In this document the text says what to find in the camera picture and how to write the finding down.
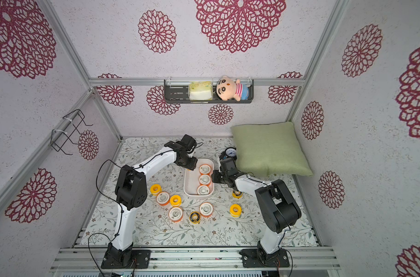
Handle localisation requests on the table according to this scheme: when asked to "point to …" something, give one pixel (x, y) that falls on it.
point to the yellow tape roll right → (235, 210)
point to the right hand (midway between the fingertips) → (211, 173)
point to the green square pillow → (270, 149)
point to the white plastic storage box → (191, 181)
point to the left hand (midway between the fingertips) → (190, 165)
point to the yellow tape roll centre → (175, 200)
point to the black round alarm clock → (231, 152)
